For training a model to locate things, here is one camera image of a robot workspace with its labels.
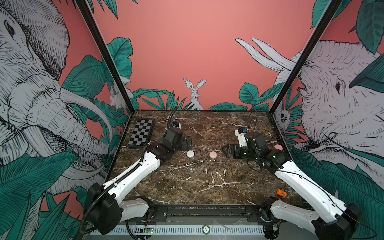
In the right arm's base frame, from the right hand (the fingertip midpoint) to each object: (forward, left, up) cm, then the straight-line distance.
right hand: (227, 147), depth 74 cm
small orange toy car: (-16, -31, -21) cm, 41 cm away
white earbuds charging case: (+8, +20, -21) cm, 30 cm away
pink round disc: (+7, +5, -22) cm, 23 cm away
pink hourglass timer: (+9, -35, -14) cm, 39 cm away
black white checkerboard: (+21, +54, -17) cm, 60 cm away
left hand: (+7, +22, -2) cm, 23 cm away
